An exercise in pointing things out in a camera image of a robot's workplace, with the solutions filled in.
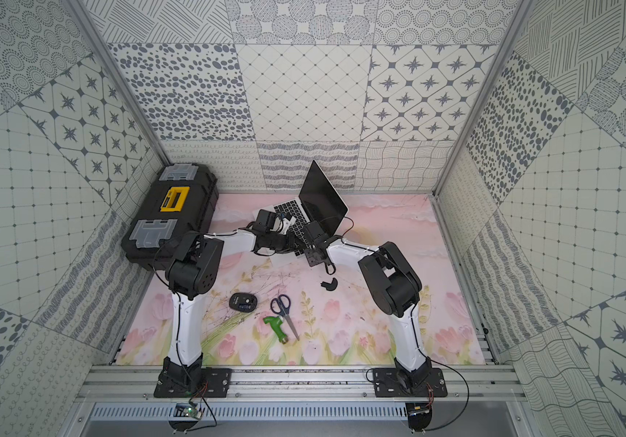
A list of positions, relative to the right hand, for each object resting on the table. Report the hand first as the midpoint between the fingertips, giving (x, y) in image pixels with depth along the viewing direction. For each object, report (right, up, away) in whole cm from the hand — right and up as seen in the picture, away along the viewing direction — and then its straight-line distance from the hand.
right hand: (320, 255), depth 101 cm
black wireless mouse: (-25, -13, -15) cm, 32 cm away
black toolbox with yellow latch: (-50, +21, -5) cm, 54 cm away
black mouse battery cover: (+4, -10, -8) cm, 13 cm away
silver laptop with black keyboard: (-6, +14, +10) cm, 18 cm away
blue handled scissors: (-13, -15, -13) cm, 24 cm away
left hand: (-6, +5, +1) cm, 8 cm away
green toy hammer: (-14, -19, -17) cm, 29 cm away
